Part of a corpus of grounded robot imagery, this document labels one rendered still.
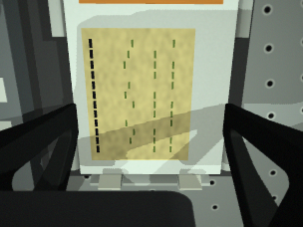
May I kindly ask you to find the white gel cassette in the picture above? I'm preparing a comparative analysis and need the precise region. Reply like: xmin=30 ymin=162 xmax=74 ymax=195
xmin=64 ymin=0 xmax=238 ymax=174

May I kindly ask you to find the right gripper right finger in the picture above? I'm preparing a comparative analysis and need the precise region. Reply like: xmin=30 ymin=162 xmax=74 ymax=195
xmin=222 ymin=104 xmax=303 ymax=227

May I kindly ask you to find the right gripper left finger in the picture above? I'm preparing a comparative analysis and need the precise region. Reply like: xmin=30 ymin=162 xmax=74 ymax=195
xmin=0 ymin=104 xmax=79 ymax=191

